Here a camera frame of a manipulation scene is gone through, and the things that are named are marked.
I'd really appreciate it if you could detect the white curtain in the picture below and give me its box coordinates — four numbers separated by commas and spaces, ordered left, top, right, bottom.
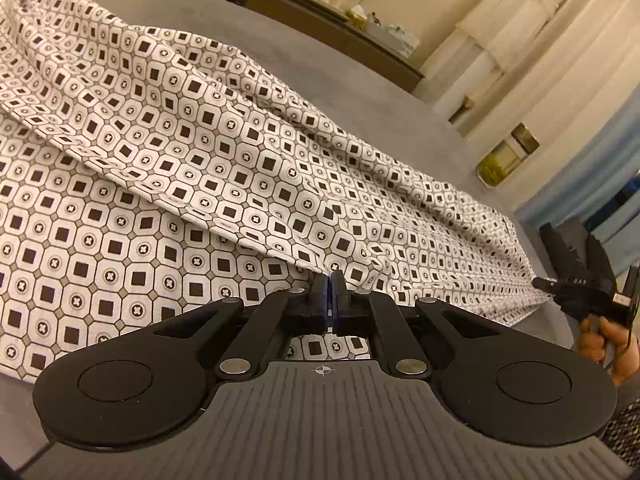
432, 0, 626, 138

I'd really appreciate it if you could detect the white organiser box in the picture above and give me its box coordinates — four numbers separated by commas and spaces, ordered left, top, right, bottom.
367, 12, 422, 57

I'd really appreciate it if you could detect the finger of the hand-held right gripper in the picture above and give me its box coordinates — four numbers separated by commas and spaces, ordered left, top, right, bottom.
532, 276, 568, 303

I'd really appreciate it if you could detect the person's right hand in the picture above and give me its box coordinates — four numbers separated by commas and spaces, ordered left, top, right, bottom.
575, 316, 635, 387

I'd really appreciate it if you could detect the pale blue curtain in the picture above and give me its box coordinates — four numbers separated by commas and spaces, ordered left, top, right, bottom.
517, 85, 640, 273

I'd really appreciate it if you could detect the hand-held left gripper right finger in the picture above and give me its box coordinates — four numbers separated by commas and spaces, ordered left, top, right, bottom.
331, 270, 507, 380

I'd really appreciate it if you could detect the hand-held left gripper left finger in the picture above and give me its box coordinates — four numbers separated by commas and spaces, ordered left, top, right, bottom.
152, 270, 332, 380

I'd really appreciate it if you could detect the glass tea bottle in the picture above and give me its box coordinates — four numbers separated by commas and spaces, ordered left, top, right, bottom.
477, 122, 541, 189

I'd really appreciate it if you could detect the black white patterned shirt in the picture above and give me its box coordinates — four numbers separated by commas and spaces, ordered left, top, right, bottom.
0, 0, 546, 383

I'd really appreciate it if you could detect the long grey tv cabinet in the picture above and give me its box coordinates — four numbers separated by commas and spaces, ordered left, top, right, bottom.
165, 0, 426, 95

